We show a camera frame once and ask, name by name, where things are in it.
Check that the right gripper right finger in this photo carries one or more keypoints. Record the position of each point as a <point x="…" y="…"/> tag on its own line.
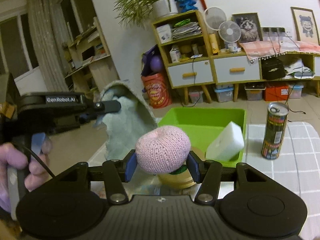
<point x="208" y="174"/>

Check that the large white fan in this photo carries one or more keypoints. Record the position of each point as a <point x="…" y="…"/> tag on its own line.
<point x="213" y="17"/>

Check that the tall wooden shelf cabinet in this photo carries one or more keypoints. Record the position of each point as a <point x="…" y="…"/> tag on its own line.
<point x="187" y="60"/>

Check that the white foam sponge block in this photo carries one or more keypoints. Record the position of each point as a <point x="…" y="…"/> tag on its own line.
<point x="227" y="144"/>

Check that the red snack bucket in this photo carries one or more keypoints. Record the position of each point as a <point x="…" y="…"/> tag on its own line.
<point x="157" y="90"/>

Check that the green plastic bin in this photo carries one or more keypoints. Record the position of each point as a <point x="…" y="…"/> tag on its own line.
<point x="203" y="125"/>

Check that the left wooden bookshelf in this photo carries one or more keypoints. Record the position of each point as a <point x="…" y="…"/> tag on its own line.
<point x="90" y="60"/>

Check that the grey checkered mat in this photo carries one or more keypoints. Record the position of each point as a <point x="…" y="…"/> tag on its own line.
<point x="296" y="168"/>

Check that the potted green plant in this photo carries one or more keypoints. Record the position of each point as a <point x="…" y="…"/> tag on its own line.
<point x="133" y="12"/>

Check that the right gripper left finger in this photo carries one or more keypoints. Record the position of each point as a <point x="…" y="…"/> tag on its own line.
<point x="115" y="174"/>

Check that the person left hand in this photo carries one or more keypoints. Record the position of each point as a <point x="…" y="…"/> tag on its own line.
<point x="10" y="156"/>

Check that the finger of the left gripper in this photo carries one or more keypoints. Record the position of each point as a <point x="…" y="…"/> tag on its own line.
<point x="104" y="107"/>

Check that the purple ball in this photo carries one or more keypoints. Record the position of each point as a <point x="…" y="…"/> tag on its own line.
<point x="156" y="64"/>

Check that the grey fuzzy cloth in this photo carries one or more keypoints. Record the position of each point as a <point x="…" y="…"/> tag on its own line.
<point x="126" y="126"/>

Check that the pink knitted ball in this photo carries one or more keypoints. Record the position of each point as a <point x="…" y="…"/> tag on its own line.
<point x="163" y="150"/>

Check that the small white desk fan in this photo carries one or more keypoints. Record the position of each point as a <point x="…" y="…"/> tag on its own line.
<point x="230" y="32"/>

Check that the clear blue lid box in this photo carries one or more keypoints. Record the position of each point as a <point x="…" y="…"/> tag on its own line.
<point x="224" y="94"/>

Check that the cartoon girl picture frame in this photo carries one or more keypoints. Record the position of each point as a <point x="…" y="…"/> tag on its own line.
<point x="305" y="25"/>

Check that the red storage box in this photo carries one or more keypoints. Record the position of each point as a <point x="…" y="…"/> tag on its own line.
<point x="276" y="93"/>

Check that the tall dark drink can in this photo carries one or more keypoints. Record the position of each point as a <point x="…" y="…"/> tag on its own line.
<point x="276" y="122"/>

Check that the cat picture frame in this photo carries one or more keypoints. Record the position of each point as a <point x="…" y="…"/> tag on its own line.
<point x="250" y="27"/>

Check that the long wooden tv console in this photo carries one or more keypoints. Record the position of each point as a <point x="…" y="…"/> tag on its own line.
<point x="300" y="68"/>

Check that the gold lid glass jar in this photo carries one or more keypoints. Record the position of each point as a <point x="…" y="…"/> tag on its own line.
<point x="177" y="181"/>

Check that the pink table runner cloth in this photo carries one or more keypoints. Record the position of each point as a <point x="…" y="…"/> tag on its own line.
<point x="261" y="50"/>

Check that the low wooden drawer cabinet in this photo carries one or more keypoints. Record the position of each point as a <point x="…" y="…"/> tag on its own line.
<point x="235" y="68"/>

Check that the stack of papers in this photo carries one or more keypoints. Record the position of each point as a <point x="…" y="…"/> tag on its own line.
<point x="187" y="30"/>

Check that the black bag on shelf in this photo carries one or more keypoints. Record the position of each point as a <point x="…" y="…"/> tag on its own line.
<point x="272" y="69"/>

